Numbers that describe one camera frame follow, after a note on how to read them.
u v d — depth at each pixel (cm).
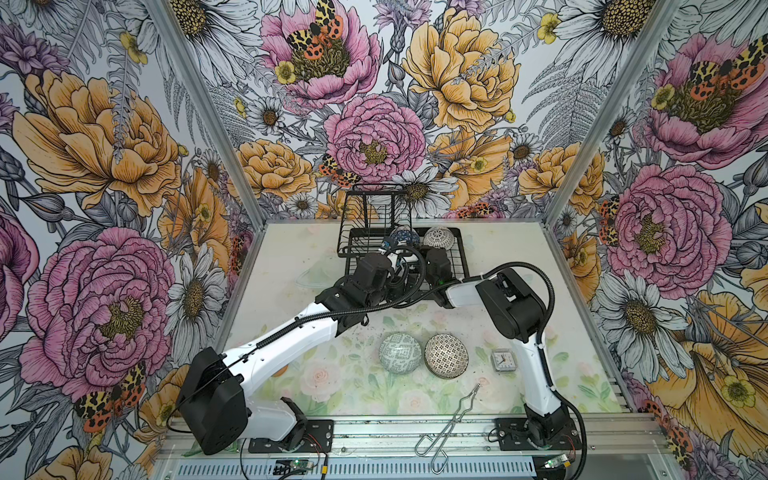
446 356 85
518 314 59
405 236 112
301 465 70
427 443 74
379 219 116
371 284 59
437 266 81
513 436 74
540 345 60
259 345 45
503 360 84
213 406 40
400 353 87
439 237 112
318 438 73
